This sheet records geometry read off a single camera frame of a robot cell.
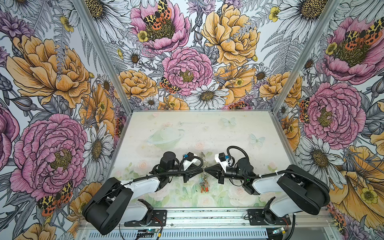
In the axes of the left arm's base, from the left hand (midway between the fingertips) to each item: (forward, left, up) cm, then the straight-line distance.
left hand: (201, 172), depth 79 cm
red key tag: (-7, -3, -5) cm, 9 cm away
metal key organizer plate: (-2, -2, -9) cm, 10 cm away
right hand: (-1, -3, +1) cm, 3 cm away
